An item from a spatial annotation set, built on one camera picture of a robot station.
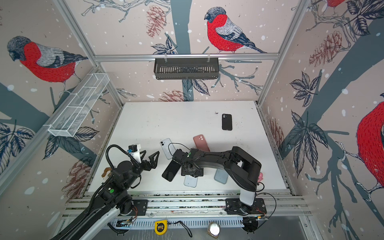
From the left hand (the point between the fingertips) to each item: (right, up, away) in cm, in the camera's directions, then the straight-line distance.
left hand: (151, 152), depth 77 cm
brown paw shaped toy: (-29, -12, +8) cm, 33 cm away
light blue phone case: (+38, -15, +6) cm, 41 cm away
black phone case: (+46, +13, +31) cm, 57 cm away
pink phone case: (+26, +1, +22) cm, 34 cm away
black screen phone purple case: (+9, -13, +9) cm, 18 cm away
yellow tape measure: (+7, -32, -10) cm, 34 cm away
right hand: (+19, -15, +9) cm, 26 cm away
